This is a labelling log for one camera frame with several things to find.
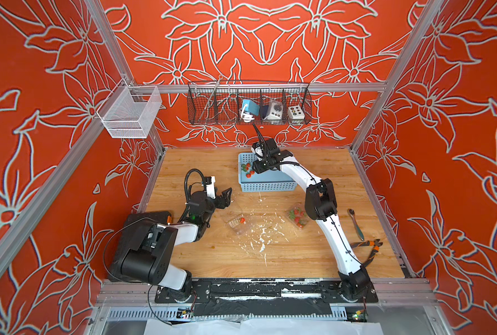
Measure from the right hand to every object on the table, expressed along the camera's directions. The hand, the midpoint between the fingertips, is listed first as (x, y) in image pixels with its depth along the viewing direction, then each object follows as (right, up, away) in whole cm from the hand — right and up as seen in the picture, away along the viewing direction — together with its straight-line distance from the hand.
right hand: (251, 164), depth 105 cm
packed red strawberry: (+20, -24, -15) cm, 35 cm away
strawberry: (-5, -25, -15) cm, 29 cm away
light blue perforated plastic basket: (+8, -8, -7) cm, 14 cm away
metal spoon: (+46, -29, -18) cm, 57 cm away
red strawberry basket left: (-2, -6, +2) cm, 6 cm away
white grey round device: (+10, +24, -14) cm, 30 cm away
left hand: (-12, -10, -15) cm, 22 cm away
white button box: (+20, +24, -10) cm, 33 cm away
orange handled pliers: (+50, -33, -22) cm, 64 cm away
